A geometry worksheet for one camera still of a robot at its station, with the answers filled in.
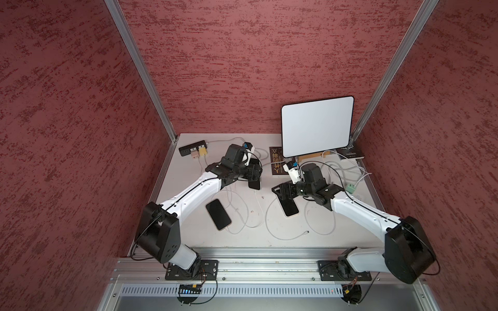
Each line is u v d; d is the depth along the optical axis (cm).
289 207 91
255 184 87
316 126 102
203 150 113
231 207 92
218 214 90
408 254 41
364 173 103
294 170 76
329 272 73
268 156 112
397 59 85
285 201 92
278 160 109
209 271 74
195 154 110
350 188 91
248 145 75
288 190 73
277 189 76
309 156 106
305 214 90
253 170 73
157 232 42
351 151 115
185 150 110
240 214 90
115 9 71
